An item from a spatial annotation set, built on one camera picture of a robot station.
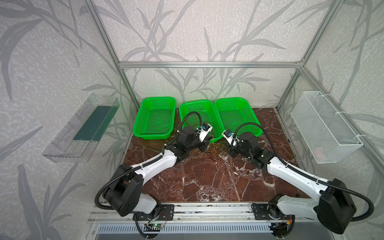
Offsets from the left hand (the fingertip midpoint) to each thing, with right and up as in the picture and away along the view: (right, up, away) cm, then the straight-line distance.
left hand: (213, 133), depth 81 cm
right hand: (+7, -2, +1) cm, 7 cm away
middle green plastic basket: (-1, +11, +34) cm, 36 cm away
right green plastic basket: (+19, +14, +38) cm, 45 cm away
